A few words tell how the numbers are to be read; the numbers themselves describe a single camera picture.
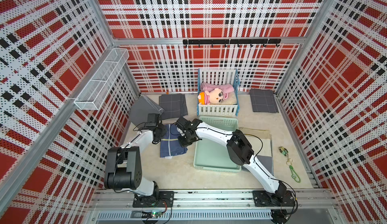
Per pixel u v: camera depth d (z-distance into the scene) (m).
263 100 1.16
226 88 1.08
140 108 1.14
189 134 0.71
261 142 0.58
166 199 0.73
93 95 0.70
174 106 1.12
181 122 0.77
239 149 0.58
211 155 0.88
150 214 0.69
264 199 0.73
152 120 0.73
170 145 0.93
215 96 0.99
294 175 0.81
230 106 1.02
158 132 0.84
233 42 0.90
